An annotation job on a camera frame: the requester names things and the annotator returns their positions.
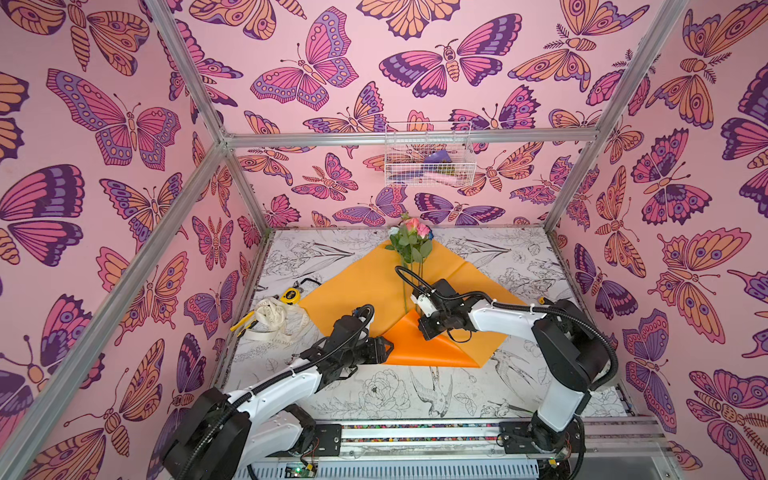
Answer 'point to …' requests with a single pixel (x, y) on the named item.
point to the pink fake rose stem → (407, 242)
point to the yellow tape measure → (290, 296)
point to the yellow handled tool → (243, 321)
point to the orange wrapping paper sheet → (382, 284)
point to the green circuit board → (297, 470)
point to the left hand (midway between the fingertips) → (390, 344)
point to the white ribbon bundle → (277, 321)
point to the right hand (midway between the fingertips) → (420, 323)
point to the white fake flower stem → (394, 234)
